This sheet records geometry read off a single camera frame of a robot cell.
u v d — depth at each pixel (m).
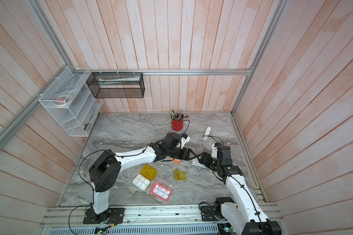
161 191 0.81
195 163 0.91
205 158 0.73
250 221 0.41
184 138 0.78
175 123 1.02
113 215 0.73
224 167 0.60
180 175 0.88
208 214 0.73
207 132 1.04
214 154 0.75
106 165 0.55
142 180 0.84
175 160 0.76
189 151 0.76
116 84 0.90
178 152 0.74
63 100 0.74
